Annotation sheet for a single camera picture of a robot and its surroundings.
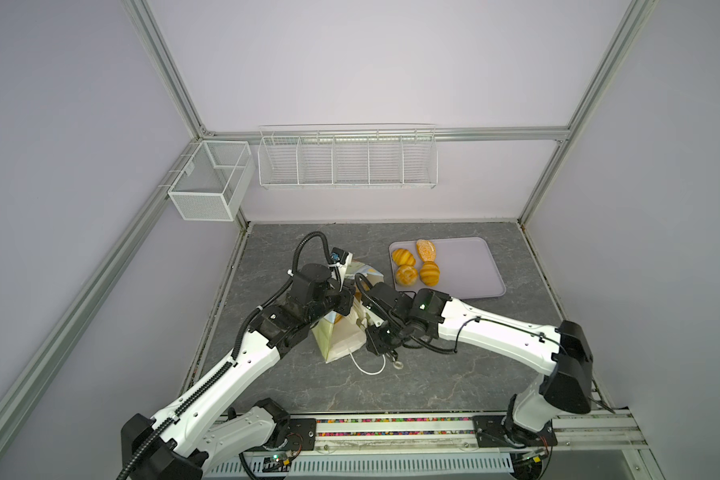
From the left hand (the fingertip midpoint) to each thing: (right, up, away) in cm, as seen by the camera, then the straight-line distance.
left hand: (353, 285), depth 74 cm
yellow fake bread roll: (+16, +6, +31) cm, 36 cm away
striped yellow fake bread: (+24, +1, +27) cm, 36 cm away
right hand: (+4, -16, 0) cm, 16 cm away
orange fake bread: (+24, +9, +33) cm, 42 cm away
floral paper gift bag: (-5, -16, +12) cm, 20 cm away
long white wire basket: (-3, +40, +25) cm, 48 cm away
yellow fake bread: (+16, 0, +26) cm, 30 cm away
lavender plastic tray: (+38, +2, +29) cm, 48 cm away
